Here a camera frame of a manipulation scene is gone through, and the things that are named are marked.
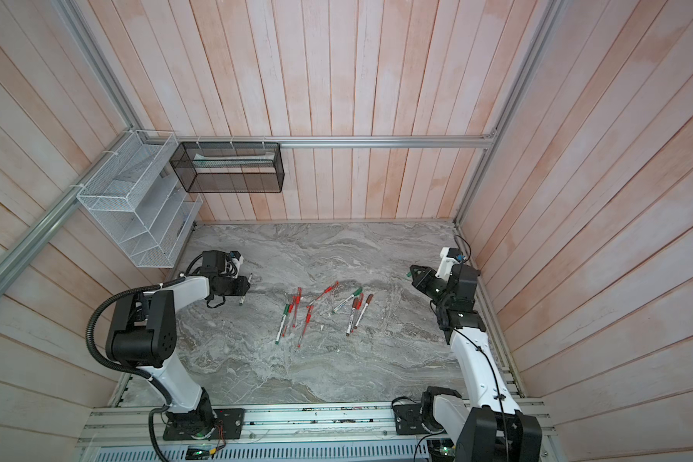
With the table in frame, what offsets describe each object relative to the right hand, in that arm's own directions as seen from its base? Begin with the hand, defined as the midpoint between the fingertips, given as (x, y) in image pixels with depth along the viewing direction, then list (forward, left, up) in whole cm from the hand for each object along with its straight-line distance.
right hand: (412, 264), depth 82 cm
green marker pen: (-4, +55, -18) cm, 58 cm away
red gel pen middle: (-4, +38, -19) cm, 43 cm away
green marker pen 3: (+2, +15, -19) cm, 25 cm away
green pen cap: (-3, +1, -1) cm, 3 cm away
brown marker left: (-2, +16, -19) cm, 25 cm away
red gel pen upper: (+2, +27, -19) cm, 33 cm away
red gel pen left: (-3, +36, -19) cm, 41 cm away
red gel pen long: (-9, +32, -20) cm, 39 cm away
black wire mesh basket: (+39, +63, +6) cm, 74 cm away
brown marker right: (-2, +12, -19) cm, 23 cm away
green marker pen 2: (-5, +40, -19) cm, 44 cm away
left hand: (+3, +55, -18) cm, 58 cm away
